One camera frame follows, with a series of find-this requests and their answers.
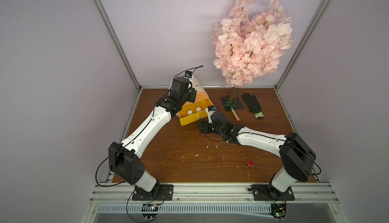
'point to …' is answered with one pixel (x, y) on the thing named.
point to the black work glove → (254, 105)
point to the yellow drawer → (194, 111)
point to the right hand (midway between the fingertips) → (200, 121)
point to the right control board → (279, 210)
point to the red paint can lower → (250, 162)
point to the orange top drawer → (200, 96)
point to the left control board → (149, 210)
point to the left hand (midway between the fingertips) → (194, 87)
